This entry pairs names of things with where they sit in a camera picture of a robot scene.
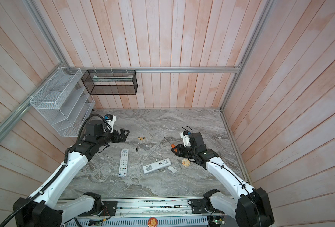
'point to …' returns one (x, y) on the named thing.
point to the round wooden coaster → (185, 162)
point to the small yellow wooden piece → (141, 138)
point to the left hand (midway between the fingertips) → (122, 133)
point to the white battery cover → (172, 169)
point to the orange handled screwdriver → (172, 145)
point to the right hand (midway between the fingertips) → (173, 149)
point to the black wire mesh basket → (110, 82)
